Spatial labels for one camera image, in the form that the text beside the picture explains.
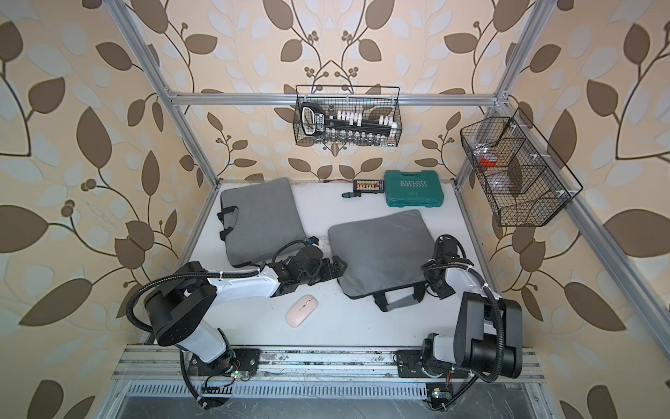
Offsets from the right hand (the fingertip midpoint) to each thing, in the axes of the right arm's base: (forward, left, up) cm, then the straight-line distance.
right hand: (435, 283), depth 90 cm
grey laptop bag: (+28, +65, +5) cm, 71 cm away
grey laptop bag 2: (+7, +18, +6) cm, 20 cm away
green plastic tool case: (+41, 0, +5) cm, 42 cm away
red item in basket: (+26, -15, +33) cm, 44 cm away
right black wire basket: (+15, -21, +34) cm, 43 cm away
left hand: (+4, +34, +8) cm, 35 cm away
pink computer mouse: (-8, +46, +2) cm, 47 cm away
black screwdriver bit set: (+47, +21, +2) cm, 51 cm away
